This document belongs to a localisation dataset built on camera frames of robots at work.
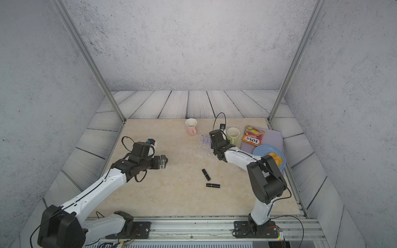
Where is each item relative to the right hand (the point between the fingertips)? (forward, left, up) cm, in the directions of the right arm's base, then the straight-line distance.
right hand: (220, 138), depth 95 cm
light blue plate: (-2, -27, -10) cm, 29 cm away
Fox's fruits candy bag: (+9, -24, -10) cm, 27 cm away
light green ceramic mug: (+7, -9, -3) cm, 12 cm away
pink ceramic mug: (+15, +19, -3) cm, 24 cm away
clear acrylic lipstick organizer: (0, +9, -9) cm, 13 cm away
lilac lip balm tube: (+2, +8, -3) cm, 9 cm away
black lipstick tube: (-18, +8, -11) cm, 23 cm away
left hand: (-16, +31, +2) cm, 35 cm away
